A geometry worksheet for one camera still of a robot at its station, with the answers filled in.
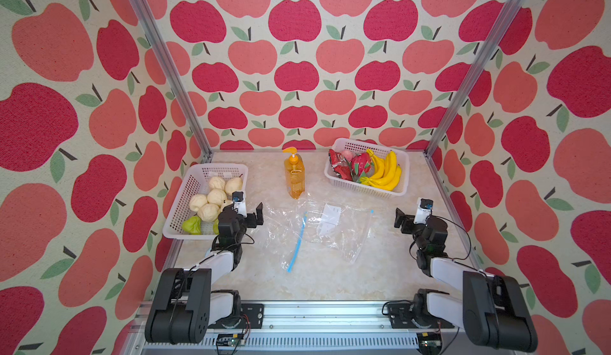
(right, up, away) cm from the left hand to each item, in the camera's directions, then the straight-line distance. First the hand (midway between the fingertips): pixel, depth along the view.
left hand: (251, 205), depth 89 cm
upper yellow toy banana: (+58, +16, +13) cm, 62 cm away
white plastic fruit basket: (+43, +25, +26) cm, 56 cm away
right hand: (+61, -4, 0) cm, 62 cm away
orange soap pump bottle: (+16, +12, +7) cm, 21 cm away
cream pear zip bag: (-16, +3, +7) cm, 18 cm away
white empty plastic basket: (-28, +8, +15) cm, 33 cm away
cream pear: (-18, +8, +13) cm, 24 cm away
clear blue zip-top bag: (+12, -7, +4) cm, 15 cm away
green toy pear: (-22, -8, 0) cm, 23 cm away
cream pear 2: (-23, +1, +6) cm, 24 cm away
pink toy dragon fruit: (+46, +16, +16) cm, 51 cm away
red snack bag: (+36, +15, +12) cm, 41 cm away
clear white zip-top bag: (+36, -10, +5) cm, 37 cm away
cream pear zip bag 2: (-17, -3, +1) cm, 17 cm away
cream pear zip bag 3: (-11, +1, +2) cm, 11 cm away
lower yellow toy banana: (+57, +12, +15) cm, 60 cm away
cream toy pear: (-10, +7, +11) cm, 17 cm away
